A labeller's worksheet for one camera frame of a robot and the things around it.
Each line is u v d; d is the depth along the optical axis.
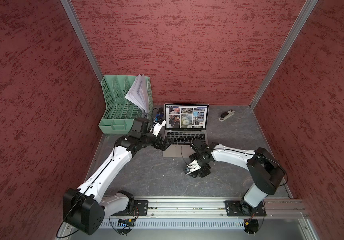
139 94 0.89
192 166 0.76
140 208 0.74
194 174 0.83
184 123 1.03
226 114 1.10
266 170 0.47
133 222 0.73
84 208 0.37
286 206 0.77
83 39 0.82
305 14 0.74
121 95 1.13
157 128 0.68
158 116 1.03
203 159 0.65
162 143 0.68
